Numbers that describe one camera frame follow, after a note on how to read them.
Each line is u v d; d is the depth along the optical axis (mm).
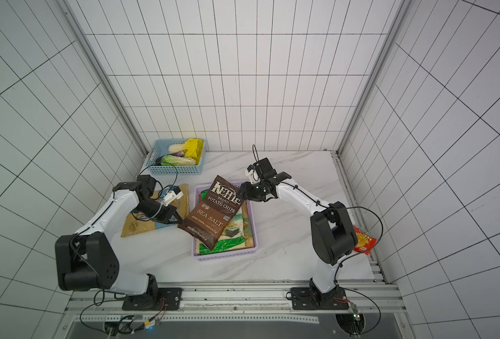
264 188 657
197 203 928
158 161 1124
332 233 473
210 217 833
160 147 1183
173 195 776
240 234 821
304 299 725
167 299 725
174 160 1067
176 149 1139
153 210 707
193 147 1095
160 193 758
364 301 655
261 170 713
